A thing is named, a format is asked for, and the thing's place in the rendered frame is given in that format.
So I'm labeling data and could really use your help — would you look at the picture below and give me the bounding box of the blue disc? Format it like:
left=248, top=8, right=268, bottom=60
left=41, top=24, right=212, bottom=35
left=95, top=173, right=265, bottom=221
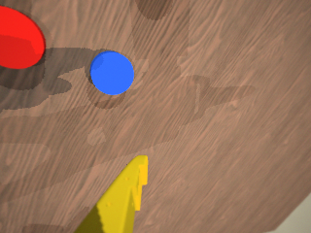
left=90, top=50, right=134, bottom=95

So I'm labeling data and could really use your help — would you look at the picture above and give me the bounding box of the red disc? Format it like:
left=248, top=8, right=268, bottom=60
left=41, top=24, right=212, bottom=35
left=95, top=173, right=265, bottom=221
left=0, top=6, right=46, bottom=69

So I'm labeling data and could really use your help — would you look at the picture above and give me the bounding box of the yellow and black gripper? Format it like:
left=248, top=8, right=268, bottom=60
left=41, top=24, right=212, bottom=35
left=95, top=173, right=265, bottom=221
left=74, top=155, right=148, bottom=233

